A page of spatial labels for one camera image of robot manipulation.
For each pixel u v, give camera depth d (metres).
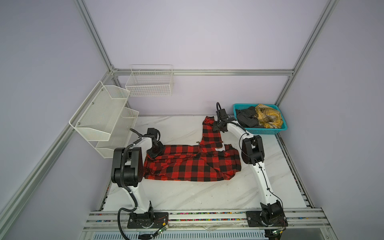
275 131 1.04
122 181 0.50
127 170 0.50
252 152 0.68
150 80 0.96
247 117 1.08
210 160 0.94
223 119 0.90
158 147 0.88
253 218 0.73
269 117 1.04
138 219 0.68
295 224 0.74
